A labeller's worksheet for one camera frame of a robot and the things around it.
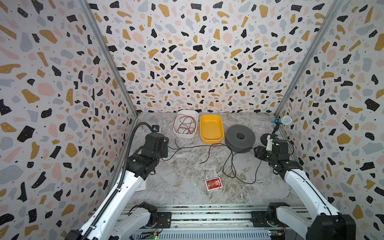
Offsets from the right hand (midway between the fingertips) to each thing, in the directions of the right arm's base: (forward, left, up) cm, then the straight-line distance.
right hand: (257, 146), depth 84 cm
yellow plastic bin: (+25, +24, -16) cm, 39 cm away
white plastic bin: (+38, +38, -12) cm, 55 cm away
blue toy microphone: (+12, -17, +9) cm, 23 cm away
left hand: (-5, +52, +11) cm, 53 cm away
